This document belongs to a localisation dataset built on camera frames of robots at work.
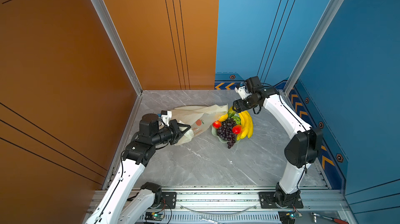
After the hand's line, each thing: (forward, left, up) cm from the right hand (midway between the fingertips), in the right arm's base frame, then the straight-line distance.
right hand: (238, 105), depth 88 cm
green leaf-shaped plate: (-10, +14, -13) cm, 22 cm away
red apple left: (-7, +12, -9) cm, 17 cm away
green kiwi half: (-3, 0, -10) cm, 11 cm away
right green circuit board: (-50, -18, -20) cm, 57 cm away
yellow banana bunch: (-9, -5, -7) cm, 13 cm away
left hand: (-20, +25, +11) cm, 34 cm away
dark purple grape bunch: (-11, +7, -10) cm, 17 cm away
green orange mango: (+1, +3, -8) cm, 9 cm away
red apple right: (-12, +2, -6) cm, 14 cm away
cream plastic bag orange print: (-7, +23, -1) cm, 24 cm away
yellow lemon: (-3, +8, -8) cm, 12 cm away
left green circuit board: (-50, +43, -19) cm, 68 cm away
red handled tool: (-52, -39, -19) cm, 68 cm away
